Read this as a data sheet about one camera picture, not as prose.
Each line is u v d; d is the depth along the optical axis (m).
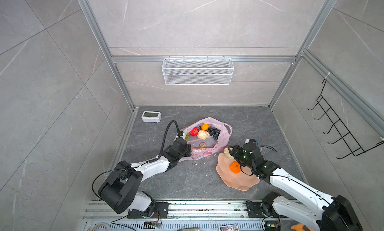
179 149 0.68
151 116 1.08
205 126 1.00
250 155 0.62
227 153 0.79
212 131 0.99
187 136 0.98
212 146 0.96
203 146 0.95
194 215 0.73
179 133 0.78
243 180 0.82
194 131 0.98
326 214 0.39
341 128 0.67
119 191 0.42
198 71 1.01
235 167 0.83
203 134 0.98
